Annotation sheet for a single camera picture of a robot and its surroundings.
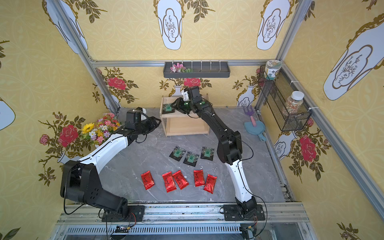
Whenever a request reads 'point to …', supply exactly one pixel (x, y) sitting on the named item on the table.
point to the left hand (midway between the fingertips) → (154, 121)
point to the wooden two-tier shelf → (178, 123)
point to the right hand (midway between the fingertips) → (178, 102)
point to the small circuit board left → (122, 229)
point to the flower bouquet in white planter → (96, 133)
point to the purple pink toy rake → (250, 111)
